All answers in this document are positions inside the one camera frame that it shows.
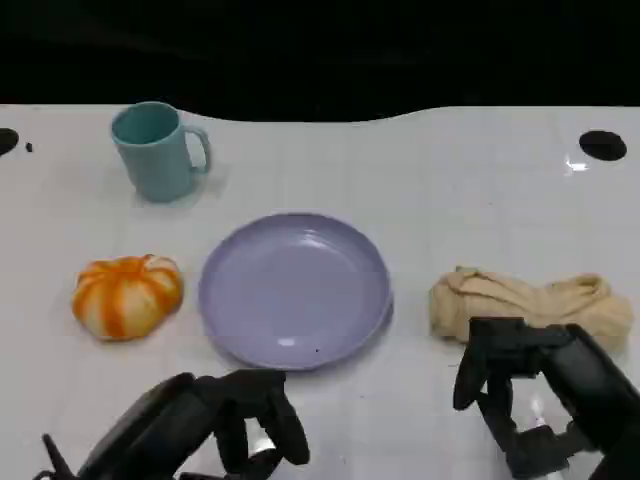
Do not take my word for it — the lilac plate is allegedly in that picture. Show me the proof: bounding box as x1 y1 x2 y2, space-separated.
197 212 394 372

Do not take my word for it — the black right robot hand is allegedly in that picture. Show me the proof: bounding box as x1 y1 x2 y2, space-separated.
452 316 640 480

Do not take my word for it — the orange and white bread roll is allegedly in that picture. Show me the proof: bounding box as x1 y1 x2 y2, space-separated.
71 253 185 343

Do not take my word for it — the beige towel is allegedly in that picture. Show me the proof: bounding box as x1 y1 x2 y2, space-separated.
428 265 635 355

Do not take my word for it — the pale green mug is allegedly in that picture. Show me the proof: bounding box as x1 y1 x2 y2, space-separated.
110 101 212 204

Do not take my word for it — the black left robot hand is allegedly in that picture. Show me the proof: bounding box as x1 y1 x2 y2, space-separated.
77 368 312 480

